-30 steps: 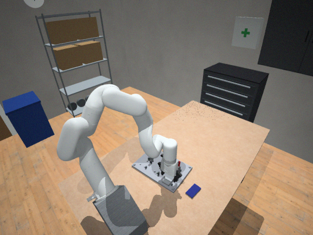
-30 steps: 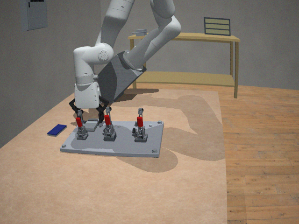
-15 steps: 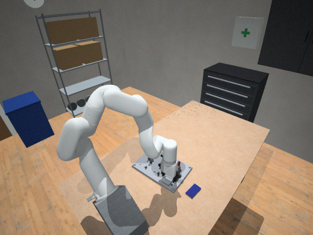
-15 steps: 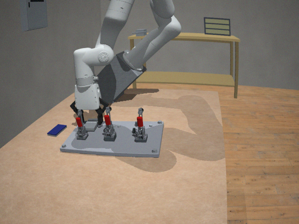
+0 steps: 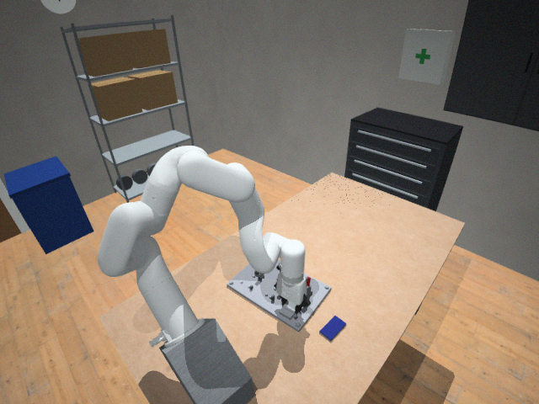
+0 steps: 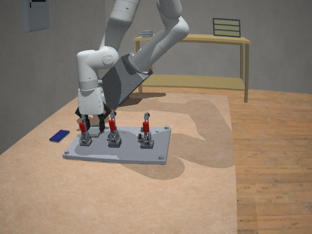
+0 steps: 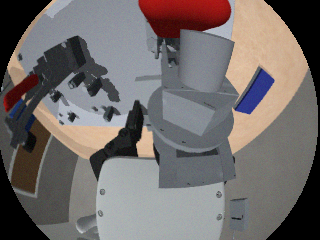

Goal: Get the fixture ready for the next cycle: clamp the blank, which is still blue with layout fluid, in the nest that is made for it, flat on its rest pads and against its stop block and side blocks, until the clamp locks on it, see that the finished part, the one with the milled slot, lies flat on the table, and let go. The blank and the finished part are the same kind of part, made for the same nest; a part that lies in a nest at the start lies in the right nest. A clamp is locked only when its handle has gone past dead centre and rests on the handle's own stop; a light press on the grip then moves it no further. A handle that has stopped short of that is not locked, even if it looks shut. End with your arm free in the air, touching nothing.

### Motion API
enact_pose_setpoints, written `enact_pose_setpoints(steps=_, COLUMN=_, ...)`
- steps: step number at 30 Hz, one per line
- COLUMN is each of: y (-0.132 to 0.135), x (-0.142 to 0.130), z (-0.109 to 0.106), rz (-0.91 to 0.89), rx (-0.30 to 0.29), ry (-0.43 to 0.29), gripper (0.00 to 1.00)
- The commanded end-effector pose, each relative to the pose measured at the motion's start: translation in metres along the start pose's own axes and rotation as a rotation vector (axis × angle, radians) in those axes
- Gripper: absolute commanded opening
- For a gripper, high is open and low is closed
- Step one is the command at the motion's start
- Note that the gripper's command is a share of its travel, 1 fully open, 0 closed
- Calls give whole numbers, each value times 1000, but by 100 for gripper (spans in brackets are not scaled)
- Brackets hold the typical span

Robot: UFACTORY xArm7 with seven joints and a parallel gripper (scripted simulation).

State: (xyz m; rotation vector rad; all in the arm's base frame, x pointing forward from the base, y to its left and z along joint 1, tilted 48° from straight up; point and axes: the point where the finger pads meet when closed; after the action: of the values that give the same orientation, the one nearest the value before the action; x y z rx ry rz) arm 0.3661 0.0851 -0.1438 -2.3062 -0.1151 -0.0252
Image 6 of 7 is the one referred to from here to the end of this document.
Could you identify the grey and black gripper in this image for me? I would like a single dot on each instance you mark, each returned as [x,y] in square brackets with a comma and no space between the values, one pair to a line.
[92,102]

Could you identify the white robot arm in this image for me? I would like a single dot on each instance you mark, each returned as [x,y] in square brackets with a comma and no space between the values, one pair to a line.
[120,20]

